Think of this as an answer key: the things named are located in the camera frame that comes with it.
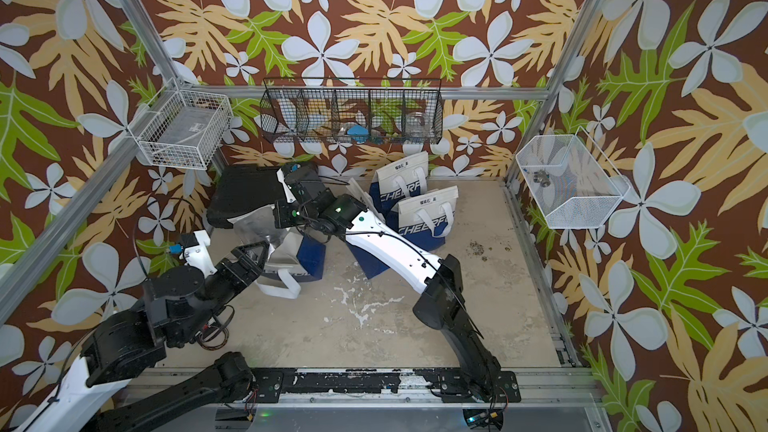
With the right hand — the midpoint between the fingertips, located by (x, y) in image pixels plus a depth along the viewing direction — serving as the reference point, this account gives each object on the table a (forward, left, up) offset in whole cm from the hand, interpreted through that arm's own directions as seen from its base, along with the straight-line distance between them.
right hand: (270, 211), depth 73 cm
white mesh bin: (+13, -82, -4) cm, 83 cm away
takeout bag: (-6, -4, -12) cm, 14 cm away
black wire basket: (+42, -18, +2) cm, 45 cm away
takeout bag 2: (+19, -34, -8) cm, 39 cm away
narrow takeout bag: (+1, -24, -29) cm, 37 cm away
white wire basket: (+27, +30, +5) cm, 41 cm away
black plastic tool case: (+28, +24, -21) cm, 43 cm away
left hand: (-14, -4, +4) cm, 15 cm away
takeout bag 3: (+4, -40, -9) cm, 42 cm away
